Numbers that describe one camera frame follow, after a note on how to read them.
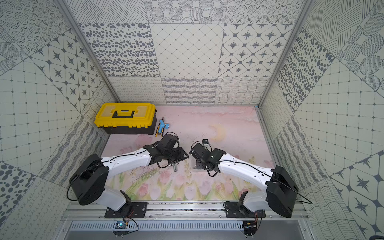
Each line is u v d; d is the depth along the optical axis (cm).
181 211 76
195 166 87
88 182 43
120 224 71
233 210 73
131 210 69
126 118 91
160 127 104
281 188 40
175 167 88
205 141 74
